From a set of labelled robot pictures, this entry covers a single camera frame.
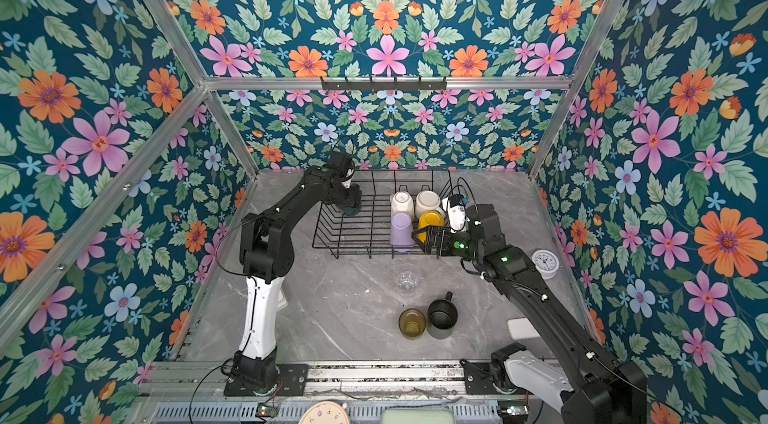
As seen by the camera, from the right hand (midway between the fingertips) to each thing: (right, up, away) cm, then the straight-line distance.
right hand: (425, 233), depth 74 cm
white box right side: (+27, -28, +8) cm, 40 cm away
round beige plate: (-24, -41, -7) cm, 48 cm away
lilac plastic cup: (-6, -1, +13) cm, 15 cm away
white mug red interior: (+2, +8, +24) cm, 25 cm away
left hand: (-23, +11, +25) cm, 36 cm away
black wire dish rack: (-28, -3, +25) cm, 37 cm away
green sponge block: (-2, -41, -7) cm, 42 cm away
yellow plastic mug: (+2, +3, +17) cm, 17 cm away
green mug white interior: (-24, +4, +30) cm, 39 cm away
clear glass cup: (-4, -16, +16) cm, 24 cm away
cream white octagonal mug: (-6, +8, +19) cm, 22 cm away
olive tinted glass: (-3, -26, +8) cm, 28 cm away
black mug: (+5, -25, +8) cm, 26 cm away
